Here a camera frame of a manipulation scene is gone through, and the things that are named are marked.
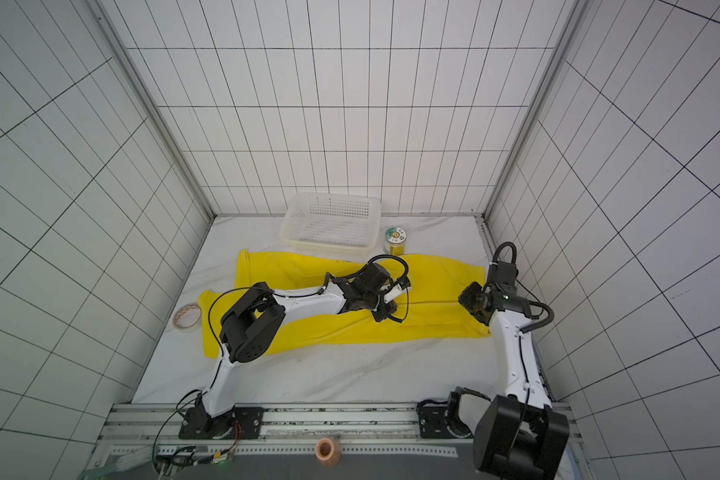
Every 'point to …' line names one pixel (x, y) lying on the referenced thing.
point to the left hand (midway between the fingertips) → (390, 311)
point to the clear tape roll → (187, 317)
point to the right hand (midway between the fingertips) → (470, 295)
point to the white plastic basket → (337, 224)
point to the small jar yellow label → (395, 240)
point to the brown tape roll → (327, 453)
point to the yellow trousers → (356, 323)
